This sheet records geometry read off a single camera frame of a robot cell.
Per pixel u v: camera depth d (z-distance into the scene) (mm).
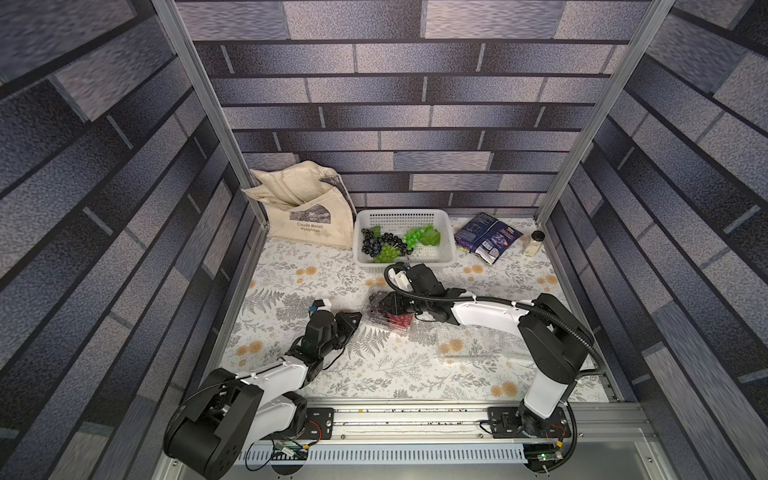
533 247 1044
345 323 776
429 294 697
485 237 1097
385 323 870
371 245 1029
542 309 510
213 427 411
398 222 1219
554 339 472
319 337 671
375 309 880
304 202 923
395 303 762
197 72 786
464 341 877
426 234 1069
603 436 755
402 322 852
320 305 826
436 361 833
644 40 728
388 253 1035
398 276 810
